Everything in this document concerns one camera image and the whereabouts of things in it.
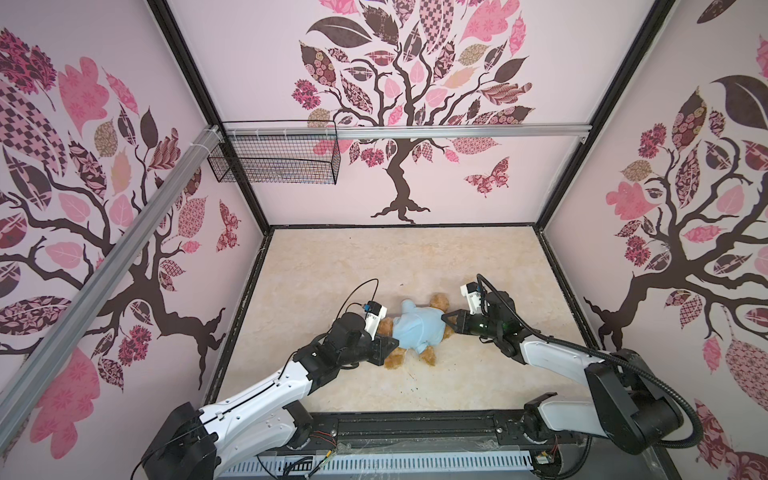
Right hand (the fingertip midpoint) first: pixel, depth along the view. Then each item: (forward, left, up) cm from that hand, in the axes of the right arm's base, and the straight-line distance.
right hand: (444, 313), depth 86 cm
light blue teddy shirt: (-5, +8, +3) cm, 10 cm away
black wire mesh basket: (+67, +62, +10) cm, 92 cm away
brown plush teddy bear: (-13, +15, 0) cm, 20 cm away
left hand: (-12, +14, +2) cm, 19 cm away
